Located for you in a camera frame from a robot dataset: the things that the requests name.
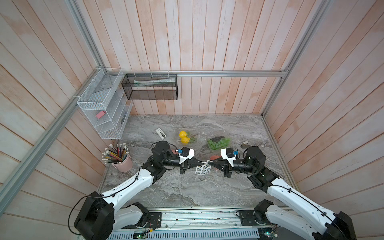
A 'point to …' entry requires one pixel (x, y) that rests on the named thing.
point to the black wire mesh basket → (150, 86)
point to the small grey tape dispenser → (245, 145)
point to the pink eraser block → (101, 114)
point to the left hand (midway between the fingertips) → (201, 164)
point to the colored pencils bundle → (119, 158)
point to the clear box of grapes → (223, 143)
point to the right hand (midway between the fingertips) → (209, 161)
